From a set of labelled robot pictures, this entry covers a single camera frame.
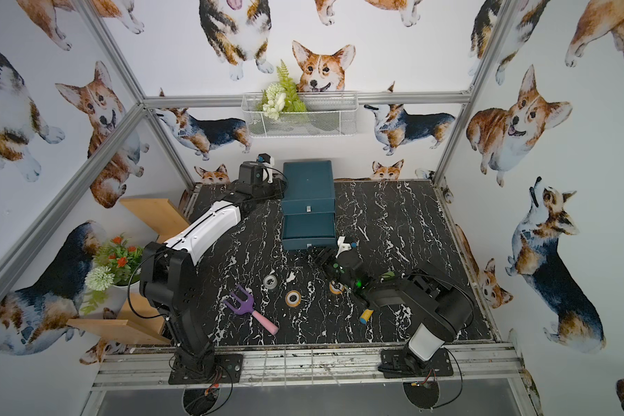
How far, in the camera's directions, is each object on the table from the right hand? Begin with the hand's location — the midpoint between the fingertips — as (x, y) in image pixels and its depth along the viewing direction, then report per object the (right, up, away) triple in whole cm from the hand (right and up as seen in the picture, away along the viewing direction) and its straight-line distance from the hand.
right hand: (313, 244), depth 85 cm
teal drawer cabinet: (-2, +11, +3) cm, 12 cm away
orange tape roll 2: (+7, -16, +5) cm, 18 cm away
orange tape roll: (-7, -19, +3) cm, 20 cm away
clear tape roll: (-16, -14, +6) cm, 22 cm away
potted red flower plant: (-54, -5, -13) cm, 56 cm away
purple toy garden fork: (-22, -21, +1) cm, 30 cm away
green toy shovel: (+18, -21, -4) cm, 28 cm away
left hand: (-11, +22, +6) cm, 26 cm away
